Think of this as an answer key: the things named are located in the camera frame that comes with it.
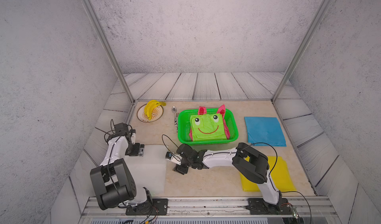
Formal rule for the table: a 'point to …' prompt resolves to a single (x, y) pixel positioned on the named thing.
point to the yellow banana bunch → (150, 105)
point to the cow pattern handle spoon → (174, 110)
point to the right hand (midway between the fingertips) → (175, 164)
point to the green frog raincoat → (207, 127)
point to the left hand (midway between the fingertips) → (133, 151)
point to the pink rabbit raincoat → (203, 110)
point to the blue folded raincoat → (268, 130)
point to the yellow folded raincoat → (279, 175)
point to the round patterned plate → (156, 115)
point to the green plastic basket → (184, 127)
